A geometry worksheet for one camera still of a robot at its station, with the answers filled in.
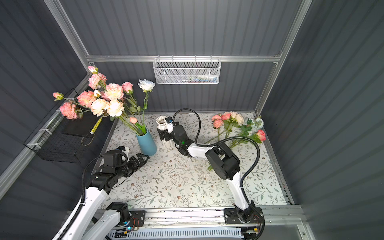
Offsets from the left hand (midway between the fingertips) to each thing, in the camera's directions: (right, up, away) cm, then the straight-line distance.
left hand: (143, 160), depth 78 cm
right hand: (+9, +18, +13) cm, 24 cm away
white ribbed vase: (+8, +19, +5) cm, 22 cm away
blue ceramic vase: (-1, +8, +9) cm, 12 cm away
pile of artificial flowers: (+54, +20, +30) cm, 65 cm away
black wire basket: (-37, +13, -9) cm, 40 cm away
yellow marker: (-24, +19, -2) cm, 30 cm away
